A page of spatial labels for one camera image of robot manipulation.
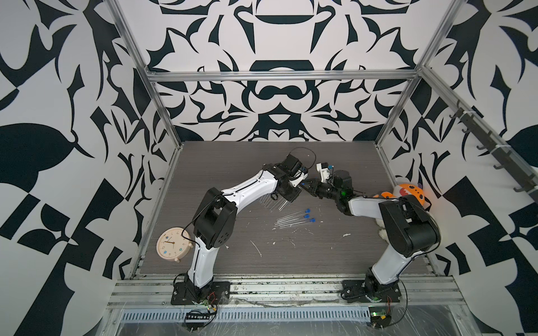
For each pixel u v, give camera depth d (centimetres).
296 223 90
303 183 89
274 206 94
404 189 92
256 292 76
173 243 83
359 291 73
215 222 50
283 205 89
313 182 86
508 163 55
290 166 71
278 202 96
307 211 94
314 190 81
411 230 48
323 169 87
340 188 75
